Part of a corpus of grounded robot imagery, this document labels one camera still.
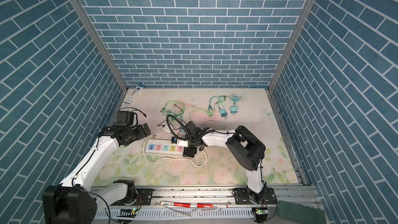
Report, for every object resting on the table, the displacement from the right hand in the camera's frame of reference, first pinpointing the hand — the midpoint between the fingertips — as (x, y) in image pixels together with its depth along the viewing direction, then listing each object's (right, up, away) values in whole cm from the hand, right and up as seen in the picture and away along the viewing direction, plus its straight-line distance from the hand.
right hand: (184, 145), depth 91 cm
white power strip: (-11, 0, -4) cm, 12 cm away
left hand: (-21, +9, -8) cm, 24 cm away
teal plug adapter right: (+32, +20, +14) cm, 40 cm away
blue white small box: (-41, +32, +25) cm, 58 cm away
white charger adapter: (-12, +9, +5) cm, 16 cm away
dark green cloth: (+55, -25, -22) cm, 64 cm away
